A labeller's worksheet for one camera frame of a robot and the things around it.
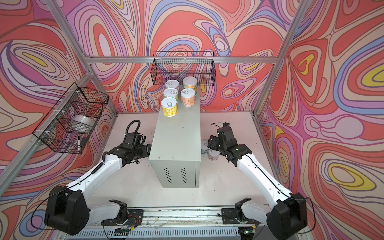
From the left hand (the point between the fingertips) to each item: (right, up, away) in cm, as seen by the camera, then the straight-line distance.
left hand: (147, 149), depth 87 cm
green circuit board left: (-8, -38, -15) cm, 42 cm away
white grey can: (+40, -4, +4) cm, 40 cm away
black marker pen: (-29, +5, -15) cm, 33 cm away
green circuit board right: (+56, -36, -17) cm, 69 cm away
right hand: (+40, +4, -5) cm, 40 cm away
